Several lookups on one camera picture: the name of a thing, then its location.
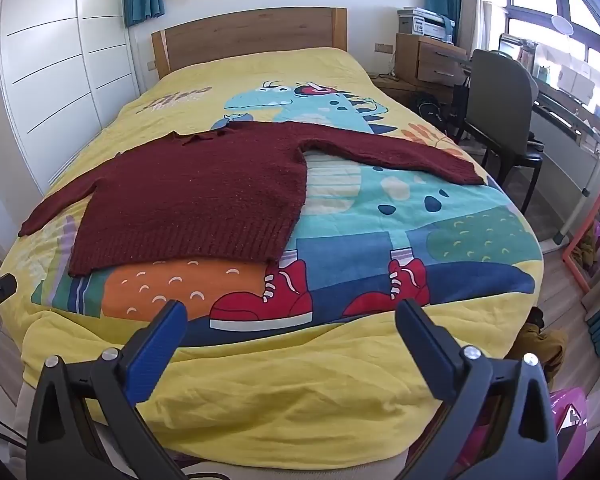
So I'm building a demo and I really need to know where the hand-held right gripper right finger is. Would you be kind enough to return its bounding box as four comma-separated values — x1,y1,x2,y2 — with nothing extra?
395,299,573,480

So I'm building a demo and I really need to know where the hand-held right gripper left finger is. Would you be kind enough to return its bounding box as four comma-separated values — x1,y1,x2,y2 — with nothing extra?
26,300,188,480

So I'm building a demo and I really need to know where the dark red knitted sweater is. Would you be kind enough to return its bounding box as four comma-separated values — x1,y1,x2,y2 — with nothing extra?
18,121,485,277

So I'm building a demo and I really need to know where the brown soft toy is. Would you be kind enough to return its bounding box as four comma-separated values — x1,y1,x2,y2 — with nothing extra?
505,307,568,386

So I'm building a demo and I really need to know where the yellow dinosaur print blanket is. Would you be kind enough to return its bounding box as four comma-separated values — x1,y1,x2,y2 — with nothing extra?
17,47,545,461

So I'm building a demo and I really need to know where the pink plastic toy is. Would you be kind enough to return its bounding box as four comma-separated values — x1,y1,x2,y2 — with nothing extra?
450,387,588,468

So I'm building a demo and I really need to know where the orange framed mirror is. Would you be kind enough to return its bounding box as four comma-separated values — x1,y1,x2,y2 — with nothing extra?
562,152,600,293

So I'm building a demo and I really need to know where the white wardrobe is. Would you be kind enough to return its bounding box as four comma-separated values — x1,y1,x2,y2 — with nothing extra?
0,0,141,196

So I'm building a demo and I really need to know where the black backpack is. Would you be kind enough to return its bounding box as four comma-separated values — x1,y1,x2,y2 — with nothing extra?
415,92,453,126

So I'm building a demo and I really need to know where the black tote bag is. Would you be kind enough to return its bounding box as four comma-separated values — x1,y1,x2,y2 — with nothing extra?
451,82,473,143

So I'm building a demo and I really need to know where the grey chair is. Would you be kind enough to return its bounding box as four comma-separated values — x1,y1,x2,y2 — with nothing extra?
462,49,546,211

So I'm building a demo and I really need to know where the glass top desk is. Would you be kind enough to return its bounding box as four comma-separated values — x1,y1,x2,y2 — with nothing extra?
530,80,600,246

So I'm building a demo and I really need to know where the wooden drawer cabinet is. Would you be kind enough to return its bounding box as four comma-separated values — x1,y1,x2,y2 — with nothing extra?
395,33,473,88

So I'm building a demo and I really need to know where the white printer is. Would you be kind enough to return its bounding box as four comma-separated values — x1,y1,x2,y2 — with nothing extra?
397,7,455,41

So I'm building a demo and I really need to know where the wooden bed headboard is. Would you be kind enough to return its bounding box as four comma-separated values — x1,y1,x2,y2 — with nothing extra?
151,7,348,81

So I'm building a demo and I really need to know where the dark framed window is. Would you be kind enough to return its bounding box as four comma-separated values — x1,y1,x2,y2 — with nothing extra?
480,0,600,126

